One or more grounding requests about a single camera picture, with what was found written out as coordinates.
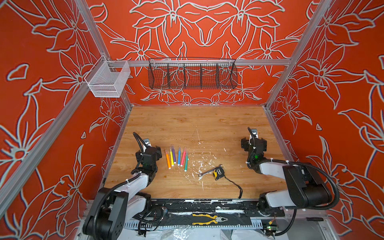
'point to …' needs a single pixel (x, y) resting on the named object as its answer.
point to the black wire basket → (188, 73)
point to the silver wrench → (201, 173)
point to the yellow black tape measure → (218, 172)
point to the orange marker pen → (168, 161)
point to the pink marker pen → (183, 157)
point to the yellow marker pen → (172, 159)
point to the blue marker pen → (179, 155)
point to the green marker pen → (186, 162)
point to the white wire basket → (107, 78)
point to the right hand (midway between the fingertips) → (252, 136)
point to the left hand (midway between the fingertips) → (147, 148)
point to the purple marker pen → (174, 154)
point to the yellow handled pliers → (216, 219)
